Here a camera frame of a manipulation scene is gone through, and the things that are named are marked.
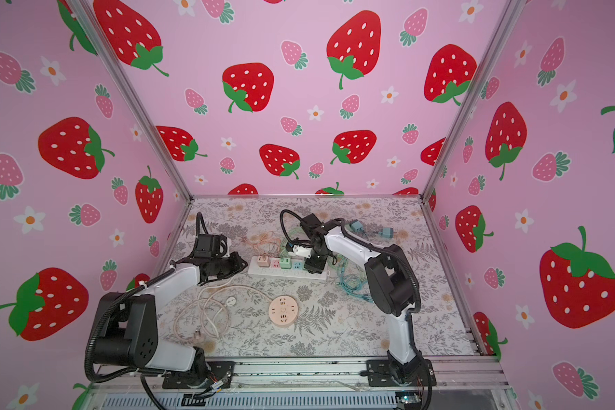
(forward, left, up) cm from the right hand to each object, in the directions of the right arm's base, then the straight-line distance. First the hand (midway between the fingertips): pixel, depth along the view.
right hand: (314, 261), depth 93 cm
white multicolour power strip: (-3, +6, -2) cm, 7 cm away
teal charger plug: (+20, -29, -4) cm, 35 cm away
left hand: (-4, +24, +2) cm, 25 cm away
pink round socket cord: (-29, +34, -2) cm, 45 cm away
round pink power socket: (-19, +8, -2) cm, 21 cm away
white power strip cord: (-18, +27, -2) cm, 32 cm away
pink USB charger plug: (-3, +18, +2) cm, 19 cm away
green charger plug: (-3, +10, +2) cm, 11 cm away
